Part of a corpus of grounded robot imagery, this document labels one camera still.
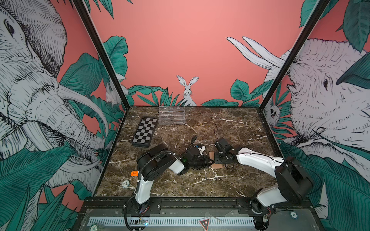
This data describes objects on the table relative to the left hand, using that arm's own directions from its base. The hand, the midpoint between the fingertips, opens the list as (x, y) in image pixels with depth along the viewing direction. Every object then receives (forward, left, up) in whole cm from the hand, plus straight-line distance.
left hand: (216, 162), depth 85 cm
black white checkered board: (+23, +47, -2) cm, 52 cm away
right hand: (+4, 0, -1) cm, 4 cm away
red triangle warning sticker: (-30, +10, -3) cm, 31 cm away
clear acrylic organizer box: (+40, +29, -1) cm, 49 cm away
